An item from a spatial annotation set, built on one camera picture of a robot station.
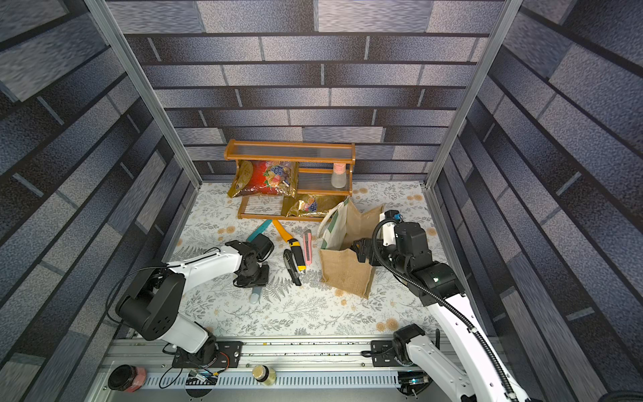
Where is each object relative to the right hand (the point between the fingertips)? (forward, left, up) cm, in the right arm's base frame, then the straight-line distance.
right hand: (367, 241), depth 71 cm
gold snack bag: (+29, +20, -18) cm, 39 cm away
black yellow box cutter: (+5, +25, -23) cm, 34 cm away
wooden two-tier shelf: (+39, +14, -7) cm, 43 cm away
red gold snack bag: (+30, +36, -3) cm, 47 cm away
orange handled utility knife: (+11, +25, -23) cm, 36 cm away
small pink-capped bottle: (+31, +8, -5) cm, 33 cm away
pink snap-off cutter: (+12, +20, -23) cm, 33 cm away
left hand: (-4, +35, -24) cm, 42 cm away
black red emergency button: (-33, +66, -18) cm, 76 cm away
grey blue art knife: (-9, +37, -23) cm, 45 cm away
